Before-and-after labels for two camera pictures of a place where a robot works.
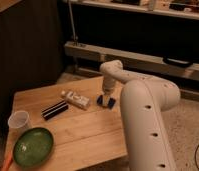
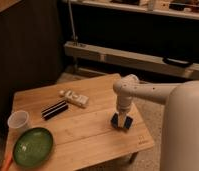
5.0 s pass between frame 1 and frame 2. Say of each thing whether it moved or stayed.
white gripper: moved
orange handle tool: stayed
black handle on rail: stayed
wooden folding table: stayed
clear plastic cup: stayed
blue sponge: moved
